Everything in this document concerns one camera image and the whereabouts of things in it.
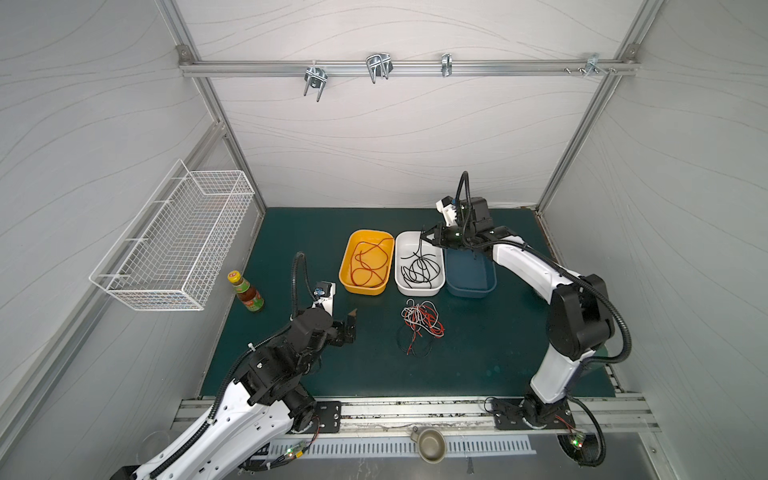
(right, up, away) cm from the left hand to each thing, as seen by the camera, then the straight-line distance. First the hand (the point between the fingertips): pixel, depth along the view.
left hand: (344, 305), depth 74 cm
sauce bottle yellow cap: (-30, +1, +10) cm, 32 cm away
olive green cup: (+21, -32, -5) cm, 39 cm away
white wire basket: (-40, +12, -6) cm, 42 cm away
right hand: (+22, +20, +14) cm, 33 cm away
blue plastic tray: (+37, +4, +24) cm, 44 cm away
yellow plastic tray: (-2, +17, +31) cm, 35 cm away
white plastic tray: (+17, +15, +32) cm, 39 cm away
